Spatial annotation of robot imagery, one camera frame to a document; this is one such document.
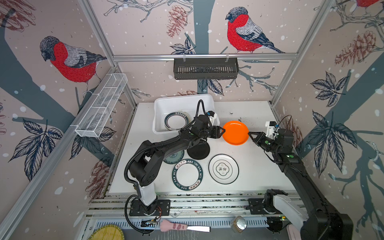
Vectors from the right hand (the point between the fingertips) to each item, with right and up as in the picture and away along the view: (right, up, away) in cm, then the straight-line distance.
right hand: (247, 134), depth 79 cm
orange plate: (-6, 0, +2) cm, 6 cm away
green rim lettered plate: (-33, -25, +8) cm, 43 cm away
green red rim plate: (-43, +7, +30) cm, 53 cm away
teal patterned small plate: (-42, -17, +13) cm, 47 cm away
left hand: (-12, +2, +3) cm, 13 cm away
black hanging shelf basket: (-23, +44, +27) cm, 57 cm away
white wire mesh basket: (-79, +16, +1) cm, 81 cm away
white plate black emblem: (-12, -21, +7) cm, 25 cm away
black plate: (-26, -13, +13) cm, 32 cm away
